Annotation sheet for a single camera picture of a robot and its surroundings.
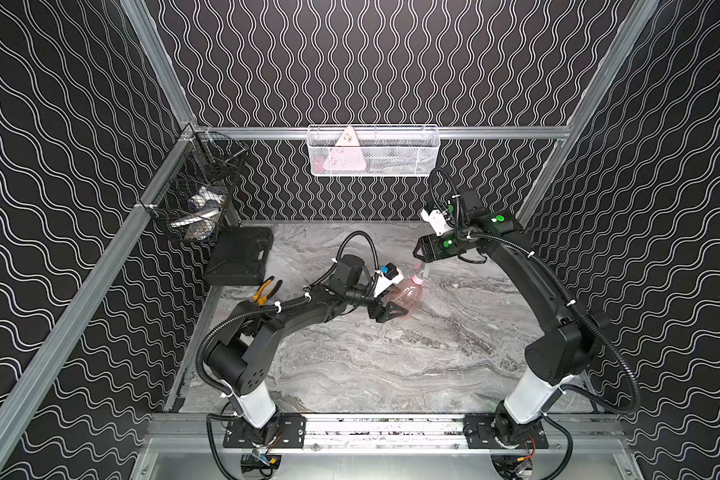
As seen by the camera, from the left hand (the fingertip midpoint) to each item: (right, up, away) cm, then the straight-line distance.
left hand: (401, 295), depth 82 cm
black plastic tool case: (-53, +10, +22) cm, 59 cm away
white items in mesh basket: (-50, +19, -8) cm, 55 cm away
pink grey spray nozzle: (+4, +6, -8) cm, 11 cm away
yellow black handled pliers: (-44, -3, +16) cm, 47 cm away
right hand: (+7, +13, 0) cm, 15 cm away
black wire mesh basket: (-62, +43, +17) cm, 77 cm away
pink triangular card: (-15, +40, +6) cm, 44 cm away
